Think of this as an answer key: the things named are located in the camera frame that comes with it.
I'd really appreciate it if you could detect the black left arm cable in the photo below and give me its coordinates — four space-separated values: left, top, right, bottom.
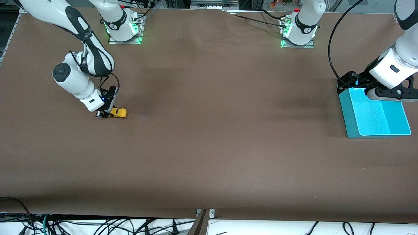
328 0 366 82

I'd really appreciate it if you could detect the small metal edge bracket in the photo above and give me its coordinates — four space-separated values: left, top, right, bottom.
196 209 216 219

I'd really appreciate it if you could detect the long black table cable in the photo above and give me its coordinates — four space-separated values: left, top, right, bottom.
225 12 288 30

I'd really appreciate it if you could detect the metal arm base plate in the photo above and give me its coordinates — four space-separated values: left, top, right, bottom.
108 16 144 45
280 18 316 49

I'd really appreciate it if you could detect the teal plastic tray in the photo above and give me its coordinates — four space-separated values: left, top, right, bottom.
338 86 412 139

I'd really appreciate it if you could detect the short black table cable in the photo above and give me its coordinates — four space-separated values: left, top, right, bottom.
260 9 286 21

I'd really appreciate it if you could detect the dark slanted bar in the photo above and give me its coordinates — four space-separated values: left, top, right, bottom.
187 209 209 235

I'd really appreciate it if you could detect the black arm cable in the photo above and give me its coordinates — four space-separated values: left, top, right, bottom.
70 41 120 98
328 0 366 82

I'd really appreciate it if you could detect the yellow beetle toy car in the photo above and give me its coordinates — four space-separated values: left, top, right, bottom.
109 108 127 119

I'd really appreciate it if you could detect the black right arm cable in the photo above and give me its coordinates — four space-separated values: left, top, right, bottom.
70 41 120 98

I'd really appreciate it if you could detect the thick black looped cable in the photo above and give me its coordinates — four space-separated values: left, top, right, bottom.
0 197 35 235

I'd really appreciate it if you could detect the grey background device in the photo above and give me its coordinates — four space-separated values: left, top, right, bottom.
190 0 239 11

